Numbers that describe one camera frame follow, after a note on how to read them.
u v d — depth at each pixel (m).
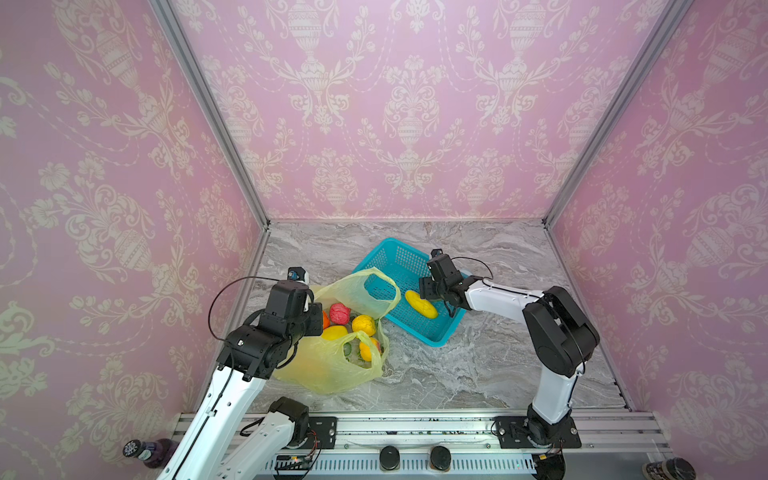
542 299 0.53
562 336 0.49
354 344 0.88
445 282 0.74
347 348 0.88
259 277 0.55
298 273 0.62
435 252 0.88
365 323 0.87
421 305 0.92
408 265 1.04
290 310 0.51
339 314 0.90
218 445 0.39
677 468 0.61
